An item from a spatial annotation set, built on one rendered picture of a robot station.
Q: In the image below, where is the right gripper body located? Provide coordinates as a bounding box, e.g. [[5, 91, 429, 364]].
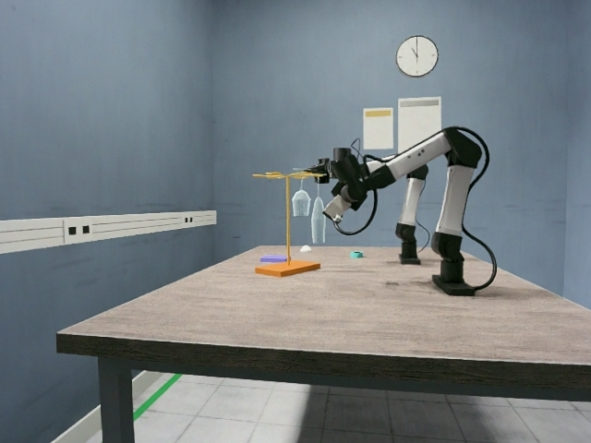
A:
[[315, 158, 337, 184]]

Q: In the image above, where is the purple flat block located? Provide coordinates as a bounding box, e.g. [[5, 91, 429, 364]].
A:
[[260, 256, 287, 263]]

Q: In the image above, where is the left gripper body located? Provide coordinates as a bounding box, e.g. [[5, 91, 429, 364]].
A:
[[324, 181, 368, 224]]

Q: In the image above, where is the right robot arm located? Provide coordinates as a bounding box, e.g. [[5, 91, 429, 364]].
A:
[[328, 148, 428, 263]]

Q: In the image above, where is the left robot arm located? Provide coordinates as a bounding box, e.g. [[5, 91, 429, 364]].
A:
[[332, 127, 482, 293]]

